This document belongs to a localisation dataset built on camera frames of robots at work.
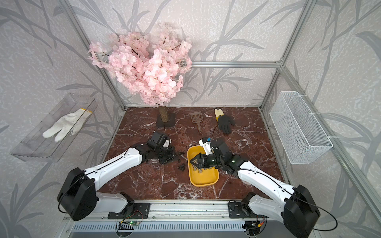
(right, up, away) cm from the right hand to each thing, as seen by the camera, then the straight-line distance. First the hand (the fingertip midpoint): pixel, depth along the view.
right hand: (193, 160), depth 76 cm
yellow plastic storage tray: (+4, -12, +9) cm, 15 cm away
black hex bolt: (-7, -7, +11) cm, 15 cm away
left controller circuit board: (-28, -29, -5) cm, 41 cm away
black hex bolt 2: (-9, 0, +19) cm, 21 cm away
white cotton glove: (-58, +19, -8) cm, 61 cm away
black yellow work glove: (+22, +19, +35) cm, 46 cm away
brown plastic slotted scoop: (+1, +22, +39) cm, 45 cm away
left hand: (-7, 0, +5) cm, 9 cm away
